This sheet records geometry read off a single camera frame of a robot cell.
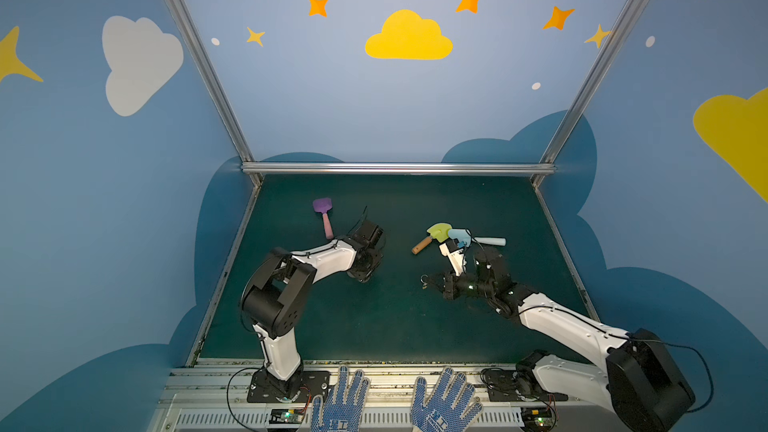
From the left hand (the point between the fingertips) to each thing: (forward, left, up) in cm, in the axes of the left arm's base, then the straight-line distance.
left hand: (382, 264), depth 95 cm
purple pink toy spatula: (+25, +23, 0) cm, 34 cm away
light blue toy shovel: (+14, -30, -4) cm, 34 cm away
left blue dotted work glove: (-38, +9, -1) cm, 39 cm away
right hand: (-9, -14, +11) cm, 19 cm away
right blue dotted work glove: (-39, -16, -2) cm, 42 cm away
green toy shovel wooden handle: (+14, -20, -1) cm, 24 cm away
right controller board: (-40, -39, -3) cm, 56 cm away
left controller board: (-40, +22, -2) cm, 46 cm away
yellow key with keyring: (-11, -12, +8) cm, 18 cm away
